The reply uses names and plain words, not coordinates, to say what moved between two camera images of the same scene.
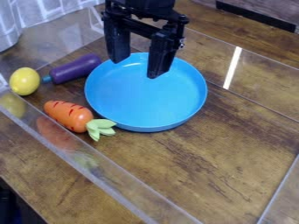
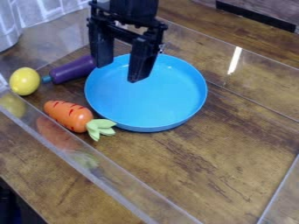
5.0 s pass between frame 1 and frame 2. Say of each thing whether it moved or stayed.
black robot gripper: moved
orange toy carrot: stayed
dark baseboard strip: stayed
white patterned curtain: stayed
